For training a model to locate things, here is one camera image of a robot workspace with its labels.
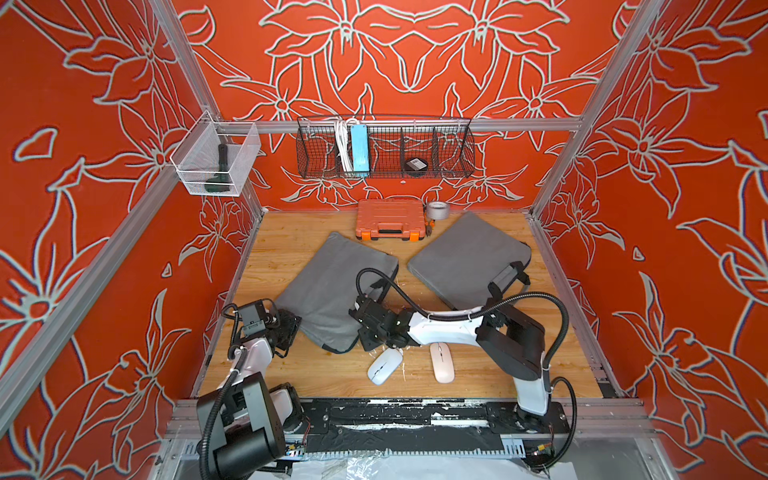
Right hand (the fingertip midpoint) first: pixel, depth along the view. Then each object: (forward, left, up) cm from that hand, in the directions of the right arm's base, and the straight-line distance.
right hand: (360, 330), depth 87 cm
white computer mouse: (-10, -7, +1) cm, 13 cm away
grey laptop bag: (+12, +13, +2) cm, 17 cm away
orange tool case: (+42, -9, +5) cm, 43 cm away
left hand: (+3, +19, +1) cm, 19 cm away
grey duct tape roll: (+48, -28, +4) cm, 56 cm away
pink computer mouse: (-10, -24, +1) cm, 26 cm away
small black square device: (+44, -17, +27) cm, 55 cm away
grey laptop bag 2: (+24, -38, +2) cm, 45 cm away
